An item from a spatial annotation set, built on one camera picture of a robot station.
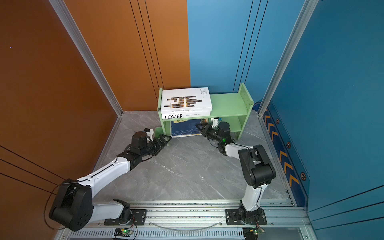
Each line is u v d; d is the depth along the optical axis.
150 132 0.80
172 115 0.77
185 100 0.79
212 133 0.80
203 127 0.83
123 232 0.71
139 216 0.74
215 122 0.85
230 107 0.85
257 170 0.49
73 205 0.41
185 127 0.89
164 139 0.76
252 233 0.71
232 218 0.72
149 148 0.72
